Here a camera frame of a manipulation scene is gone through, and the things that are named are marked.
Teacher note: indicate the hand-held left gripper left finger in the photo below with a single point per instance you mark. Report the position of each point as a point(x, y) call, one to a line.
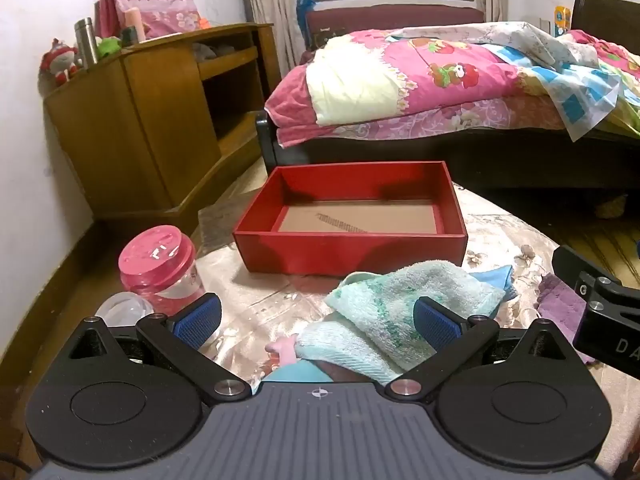
point(197, 317)

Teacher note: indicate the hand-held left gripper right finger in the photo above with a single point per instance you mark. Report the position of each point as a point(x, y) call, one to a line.
point(435, 322)

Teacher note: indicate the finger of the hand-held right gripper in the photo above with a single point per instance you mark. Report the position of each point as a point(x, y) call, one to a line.
point(575, 267)

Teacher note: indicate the purple cloth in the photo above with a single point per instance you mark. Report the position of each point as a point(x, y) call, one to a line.
point(562, 305)

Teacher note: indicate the teal terry towel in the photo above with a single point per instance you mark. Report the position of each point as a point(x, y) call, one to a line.
point(400, 300)

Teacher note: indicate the light blue face mask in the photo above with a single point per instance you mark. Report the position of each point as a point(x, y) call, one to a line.
point(495, 280)

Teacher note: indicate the teal plush doll pink limbs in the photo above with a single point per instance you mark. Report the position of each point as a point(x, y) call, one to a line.
point(284, 352)

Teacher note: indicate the red cardboard box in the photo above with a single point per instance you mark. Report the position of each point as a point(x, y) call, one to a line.
point(350, 250)

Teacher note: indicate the yellow cloth under bed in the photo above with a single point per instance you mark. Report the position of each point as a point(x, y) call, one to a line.
point(611, 206)

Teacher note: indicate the clear jar with pink lid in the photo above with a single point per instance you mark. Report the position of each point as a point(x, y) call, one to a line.
point(152, 255)

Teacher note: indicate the dark wooden bed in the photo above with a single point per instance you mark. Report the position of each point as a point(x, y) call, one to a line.
point(500, 155)

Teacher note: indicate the blue checkered blanket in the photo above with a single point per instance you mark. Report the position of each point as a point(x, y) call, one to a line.
point(565, 80)

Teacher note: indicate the wooden cabinet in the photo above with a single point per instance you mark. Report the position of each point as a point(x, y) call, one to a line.
point(135, 125)

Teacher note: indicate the pink cartoon quilt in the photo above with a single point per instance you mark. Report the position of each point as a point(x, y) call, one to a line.
point(400, 85)

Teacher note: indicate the orange yellow toy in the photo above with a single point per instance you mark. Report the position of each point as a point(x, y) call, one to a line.
point(562, 20)

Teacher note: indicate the clothes in cabinet shelf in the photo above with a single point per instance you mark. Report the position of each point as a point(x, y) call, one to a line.
point(210, 51)

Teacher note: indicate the green plush toy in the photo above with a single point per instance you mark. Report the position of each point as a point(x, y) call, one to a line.
point(109, 47)

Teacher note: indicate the red white snowman plush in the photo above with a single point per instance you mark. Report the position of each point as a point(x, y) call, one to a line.
point(60, 60)

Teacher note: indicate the small orange item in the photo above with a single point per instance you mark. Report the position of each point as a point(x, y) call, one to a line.
point(203, 23)

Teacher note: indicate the steel thermos bottle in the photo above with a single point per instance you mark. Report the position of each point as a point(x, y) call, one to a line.
point(87, 42)

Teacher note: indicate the pink cylinder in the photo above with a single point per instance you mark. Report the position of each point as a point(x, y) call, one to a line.
point(136, 25)

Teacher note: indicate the box under pink floral cover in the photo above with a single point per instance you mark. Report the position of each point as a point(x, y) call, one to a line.
point(150, 7)

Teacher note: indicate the blue bag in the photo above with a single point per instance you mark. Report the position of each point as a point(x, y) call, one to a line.
point(304, 7)

